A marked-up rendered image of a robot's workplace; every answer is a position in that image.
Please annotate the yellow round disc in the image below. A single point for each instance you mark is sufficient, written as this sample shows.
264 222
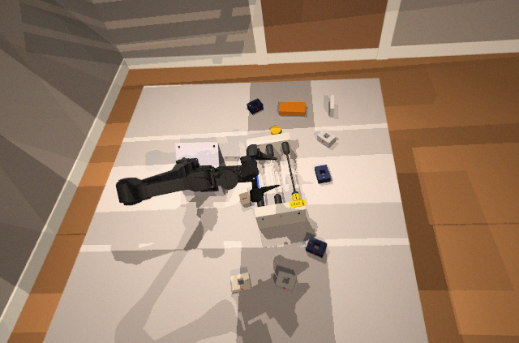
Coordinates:
275 130

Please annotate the orange rectangular block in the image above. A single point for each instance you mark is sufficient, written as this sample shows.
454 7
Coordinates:
292 108

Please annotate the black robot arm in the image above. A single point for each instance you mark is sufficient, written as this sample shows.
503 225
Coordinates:
185 175

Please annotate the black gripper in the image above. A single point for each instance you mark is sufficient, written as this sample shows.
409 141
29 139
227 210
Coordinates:
256 193

